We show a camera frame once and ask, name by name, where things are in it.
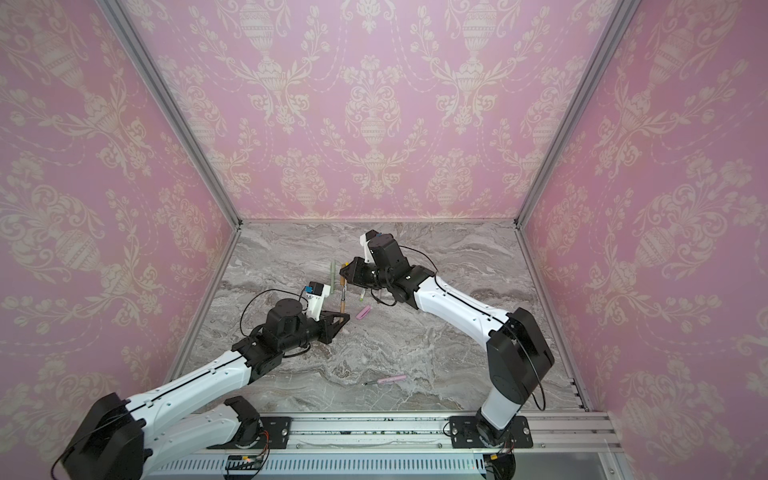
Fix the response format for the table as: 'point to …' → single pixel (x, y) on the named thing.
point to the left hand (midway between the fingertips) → (349, 320)
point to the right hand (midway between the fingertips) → (340, 272)
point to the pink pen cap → (363, 313)
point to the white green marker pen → (362, 295)
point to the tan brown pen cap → (343, 280)
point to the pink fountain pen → (384, 380)
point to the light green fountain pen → (332, 276)
